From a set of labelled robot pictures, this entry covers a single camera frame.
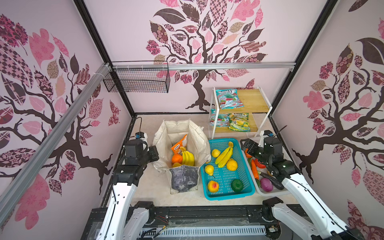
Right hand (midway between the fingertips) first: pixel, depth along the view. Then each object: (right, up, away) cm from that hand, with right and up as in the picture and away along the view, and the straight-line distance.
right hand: (247, 142), depth 78 cm
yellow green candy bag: (0, +11, +12) cm, 16 cm away
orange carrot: (+8, -17, +9) cm, 21 cm away
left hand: (-48, -4, -4) cm, 48 cm away
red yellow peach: (-18, -24, 0) cm, 30 cm away
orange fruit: (-39, -11, +10) cm, 41 cm away
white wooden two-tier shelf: (-7, +17, -2) cm, 18 cm away
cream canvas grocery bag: (-34, -17, -7) cm, 39 cm away
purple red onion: (+11, -23, 0) cm, 25 cm away
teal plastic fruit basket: (-9, -20, +12) cm, 25 cm away
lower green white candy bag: (-10, +13, +14) cm, 22 cm away
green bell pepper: (-5, -24, +1) cm, 24 cm away
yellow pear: (-15, -9, +14) cm, 22 cm away
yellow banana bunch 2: (-9, -11, +15) cm, 20 cm away
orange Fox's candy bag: (-39, -5, +8) cm, 40 cm away
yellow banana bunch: (-32, -11, +11) cm, 36 cm away
